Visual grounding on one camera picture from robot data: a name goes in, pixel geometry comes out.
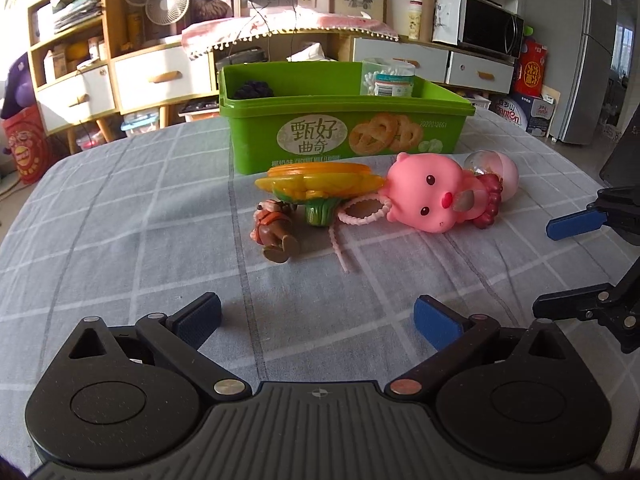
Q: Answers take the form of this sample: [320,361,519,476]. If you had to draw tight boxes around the brown figurine toy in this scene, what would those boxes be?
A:
[250,200,299,263]

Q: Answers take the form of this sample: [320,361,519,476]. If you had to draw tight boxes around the pink rubber pig toy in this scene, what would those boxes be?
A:
[335,152,504,234]

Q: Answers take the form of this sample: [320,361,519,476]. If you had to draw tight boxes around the clear cotton swab jar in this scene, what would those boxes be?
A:
[360,58,416,98]

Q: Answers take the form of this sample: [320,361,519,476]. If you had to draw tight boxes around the purple toy grapes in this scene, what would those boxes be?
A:
[233,80,274,100]

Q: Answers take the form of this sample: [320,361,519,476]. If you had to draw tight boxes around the pink capsule egg toy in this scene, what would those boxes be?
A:
[463,151,520,202]

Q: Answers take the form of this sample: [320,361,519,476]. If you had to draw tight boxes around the grey checked tablecloth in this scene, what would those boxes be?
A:
[1,110,614,471]

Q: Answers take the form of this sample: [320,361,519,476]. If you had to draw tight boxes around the orange yellow toy plate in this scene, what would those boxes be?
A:
[255,162,385,226]

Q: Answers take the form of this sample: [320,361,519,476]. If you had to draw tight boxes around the silver refrigerator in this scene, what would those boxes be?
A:
[525,0,617,145]

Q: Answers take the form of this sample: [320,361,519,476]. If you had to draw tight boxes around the white microwave oven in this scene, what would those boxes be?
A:
[432,0,524,58]

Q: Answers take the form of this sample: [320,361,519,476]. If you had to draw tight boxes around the red cartoon bin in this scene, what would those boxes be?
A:
[2,105,54,184]

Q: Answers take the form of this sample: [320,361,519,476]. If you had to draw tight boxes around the green cookie tin box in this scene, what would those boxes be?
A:
[219,61,475,174]

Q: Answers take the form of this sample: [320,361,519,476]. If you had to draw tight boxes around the wooden tv cabinet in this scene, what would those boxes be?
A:
[27,0,516,151]

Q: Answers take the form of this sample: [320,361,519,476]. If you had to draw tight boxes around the pink lace cloth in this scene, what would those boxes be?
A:
[181,8,399,60]

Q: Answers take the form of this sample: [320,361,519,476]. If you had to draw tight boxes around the white desk fan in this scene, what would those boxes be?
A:
[144,0,190,26]

